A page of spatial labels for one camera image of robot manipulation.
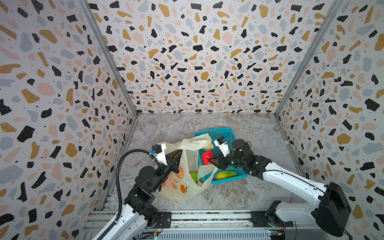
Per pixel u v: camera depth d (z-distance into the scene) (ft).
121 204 1.60
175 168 2.00
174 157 2.08
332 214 1.30
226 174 2.80
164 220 2.41
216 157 2.26
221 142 2.22
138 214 1.69
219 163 2.29
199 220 2.47
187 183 2.23
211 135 2.44
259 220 2.41
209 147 3.12
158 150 1.92
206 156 2.45
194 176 2.68
